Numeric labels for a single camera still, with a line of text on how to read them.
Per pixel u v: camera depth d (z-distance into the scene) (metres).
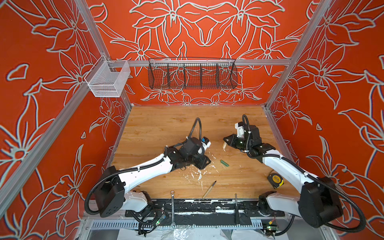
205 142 0.68
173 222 0.71
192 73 0.98
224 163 0.88
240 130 0.76
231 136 0.78
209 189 0.79
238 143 0.72
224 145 0.81
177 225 0.69
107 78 0.94
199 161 0.67
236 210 0.72
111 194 0.40
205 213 0.73
